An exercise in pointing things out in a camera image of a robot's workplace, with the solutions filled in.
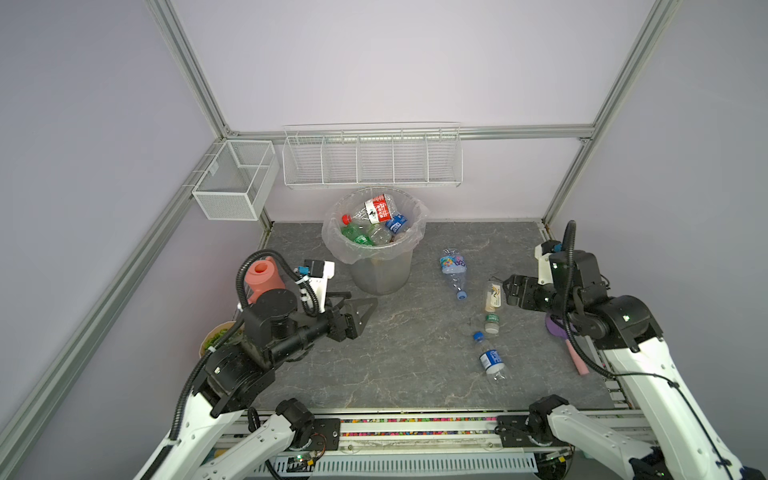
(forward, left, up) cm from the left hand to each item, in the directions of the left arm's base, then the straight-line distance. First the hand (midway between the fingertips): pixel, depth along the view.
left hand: (364, 302), depth 59 cm
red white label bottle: (+35, -4, -8) cm, 36 cm away
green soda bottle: (+30, +2, -13) cm, 33 cm away
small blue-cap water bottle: (-4, -32, -29) cm, 44 cm away
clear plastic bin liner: (+21, +3, -9) cm, 23 cm away
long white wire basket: (+56, -5, -4) cm, 57 cm away
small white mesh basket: (+57, +43, -11) cm, 73 cm away
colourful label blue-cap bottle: (+29, -29, -30) cm, 51 cm away
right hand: (+6, -36, -6) cm, 37 cm away
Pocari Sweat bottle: (+34, -9, -13) cm, 38 cm away
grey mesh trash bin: (+32, -3, -12) cm, 34 cm away
